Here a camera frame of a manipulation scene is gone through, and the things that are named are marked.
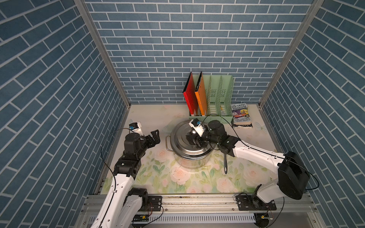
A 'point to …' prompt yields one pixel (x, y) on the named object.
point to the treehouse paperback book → (240, 114)
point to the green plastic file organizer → (218, 90)
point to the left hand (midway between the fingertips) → (156, 132)
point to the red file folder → (189, 94)
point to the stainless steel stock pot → (186, 163)
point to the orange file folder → (200, 93)
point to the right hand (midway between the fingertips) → (191, 131)
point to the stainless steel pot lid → (181, 146)
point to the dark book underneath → (242, 126)
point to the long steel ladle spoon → (225, 165)
